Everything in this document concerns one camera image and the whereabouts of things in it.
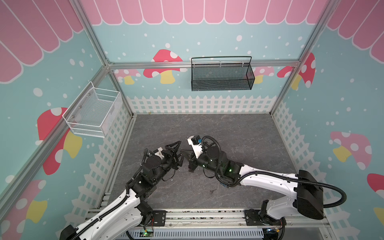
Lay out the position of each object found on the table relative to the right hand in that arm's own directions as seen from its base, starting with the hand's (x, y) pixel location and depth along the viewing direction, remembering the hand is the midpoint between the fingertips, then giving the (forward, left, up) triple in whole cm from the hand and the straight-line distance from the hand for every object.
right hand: (180, 152), depth 68 cm
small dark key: (-10, -15, -27) cm, 33 cm away
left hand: (+3, -2, -2) cm, 4 cm away
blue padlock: (-16, -18, +4) cm, 24 cm away
